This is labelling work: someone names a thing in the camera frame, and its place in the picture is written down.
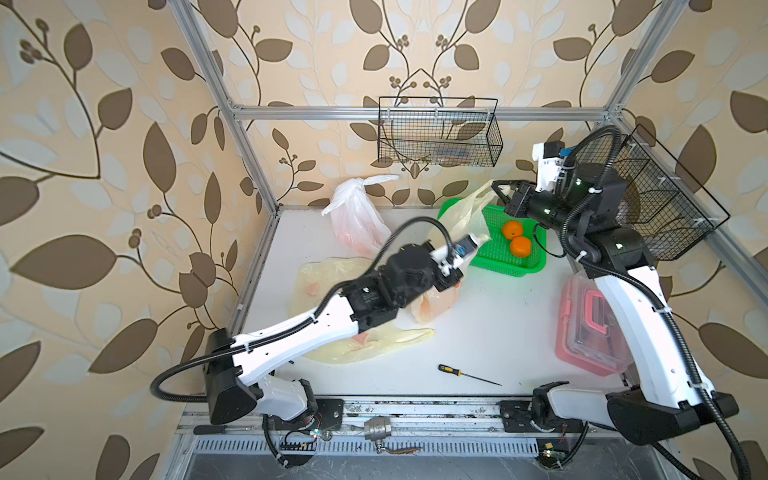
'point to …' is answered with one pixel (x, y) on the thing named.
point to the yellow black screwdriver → (458, 372)
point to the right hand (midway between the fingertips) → (492, 184)
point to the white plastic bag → (357, 221)
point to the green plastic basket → (495, 257)
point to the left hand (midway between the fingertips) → (453, 237)
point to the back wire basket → (438, 131)
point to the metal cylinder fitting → (377, 428)
